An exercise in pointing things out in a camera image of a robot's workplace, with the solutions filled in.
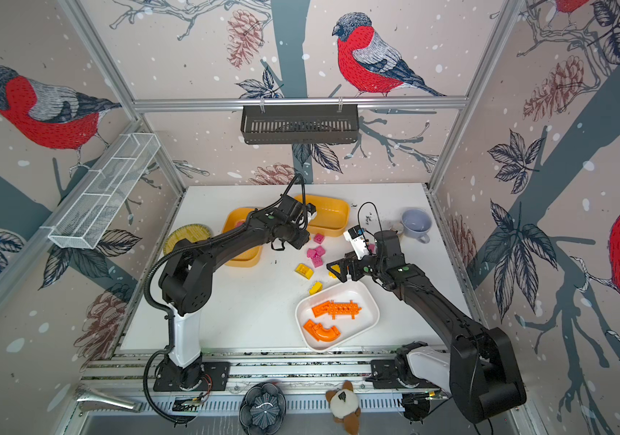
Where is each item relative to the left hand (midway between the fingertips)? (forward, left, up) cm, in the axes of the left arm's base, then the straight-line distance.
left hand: (304, 236), depth 93 cm
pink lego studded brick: (-2, -2, -8) cm, 9 cm away
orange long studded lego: (-23, -10, -7) cm, 26 cm away
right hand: (-13, -11, +3) cm, 17 cm away
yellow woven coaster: (+8, +45, -9) cm, 47 cm away
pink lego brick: (+12, +27, -8) cm, 31 cm away
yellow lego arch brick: (-9, 0, -9) cm, 13 cm away
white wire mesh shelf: (-9, +59, +20) cm, 63 cm away
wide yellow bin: (+16, -11, -9) cm, 22 cm away
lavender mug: (+10, -43, -6) cm, 45 cm away
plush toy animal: (-47, -11, -7) cm, 49 cm away
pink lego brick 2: (-5, -4, -9) cm, 11 cm away
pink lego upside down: (+4, -5, -7) cm, 10 cm away
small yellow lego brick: (-16, -4, -8) cm, 18 cm away
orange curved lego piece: (-30, -5, -8) cm, 31 cm away
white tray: (-25, -20, -10) cm, 33 cm away
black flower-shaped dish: (-48, +10, -8) cm, 50 cm away
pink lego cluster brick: (-1, -5, -8) cm, 10 cm away
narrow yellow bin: (+11, +30, -6) cm, 32 cm away
